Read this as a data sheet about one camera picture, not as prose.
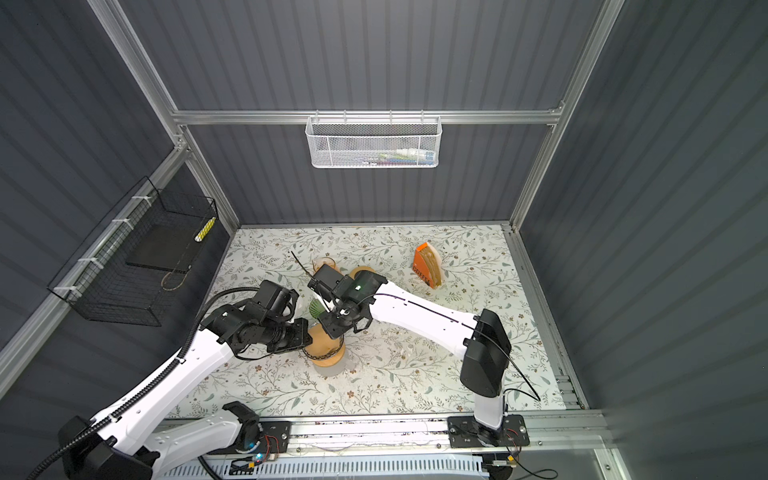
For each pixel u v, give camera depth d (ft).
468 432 2.37
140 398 1.37
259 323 1.83
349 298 1.72
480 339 1.43
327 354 2.39
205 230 2.68
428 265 3.19
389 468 2.53
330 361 2.48
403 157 3.01
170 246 2.53
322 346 2.57
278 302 1.97
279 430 2.48
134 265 2.38
